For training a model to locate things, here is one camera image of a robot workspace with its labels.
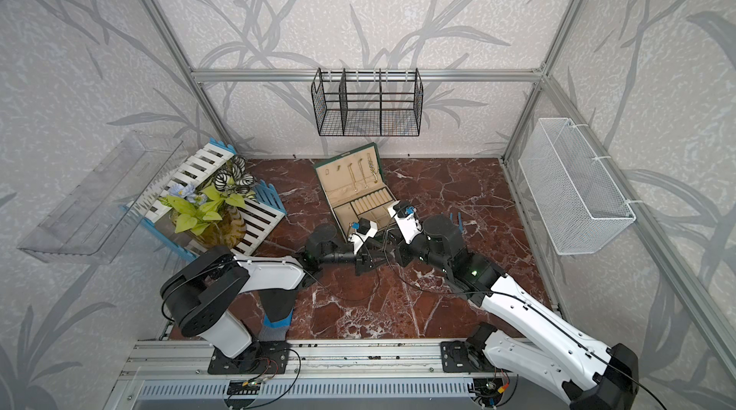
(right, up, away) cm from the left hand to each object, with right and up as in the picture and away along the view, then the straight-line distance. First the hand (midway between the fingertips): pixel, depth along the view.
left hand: (389, 257), depth 77 cm
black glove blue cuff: (-32, -15, +4) cm, 36 cm away
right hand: (-1, +9, -6) cm, 11 cm away
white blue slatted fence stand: (-45, +10, +25) cm, 53 cm away
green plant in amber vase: (-45, +12, -4) cm, 47 cm away
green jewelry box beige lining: (-12, +19, +25) cm, 34 cm away
